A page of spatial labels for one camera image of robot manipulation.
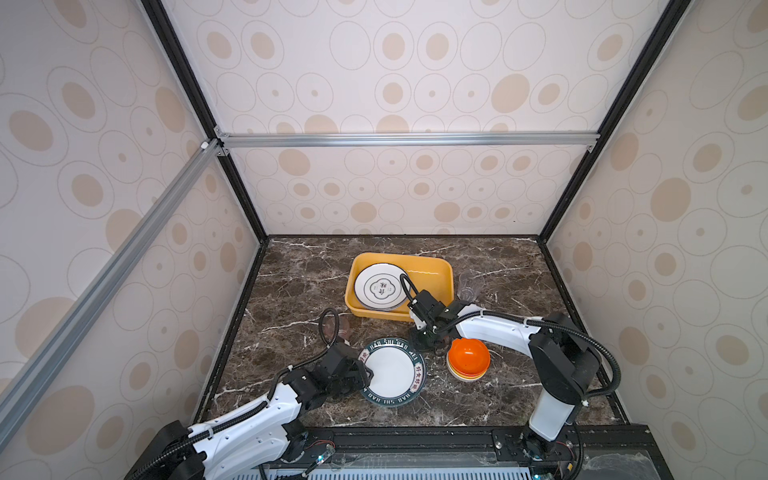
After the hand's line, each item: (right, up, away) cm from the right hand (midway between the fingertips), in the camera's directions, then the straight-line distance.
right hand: (411, 348), depth 88 cm
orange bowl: (+15, 0, -7) cm, 17 cm away
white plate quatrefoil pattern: (-10, +17, +15) cm, 25 cm away
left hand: (-9, -5, -7) cm, 13 cm away
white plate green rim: (-4, -6, -3) cm, 8 cm away
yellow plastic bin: (+9, +21, +21) cm, 31 cm away
